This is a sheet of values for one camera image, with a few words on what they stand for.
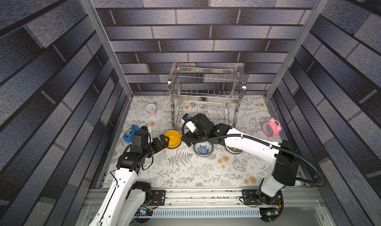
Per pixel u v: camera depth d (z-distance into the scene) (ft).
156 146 2.20
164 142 2.24
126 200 1.86
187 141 2.24
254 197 2.36
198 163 2.80
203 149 2.87
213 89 3.49
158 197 2.42
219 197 2.49
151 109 3.41
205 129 1.93
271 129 2.97
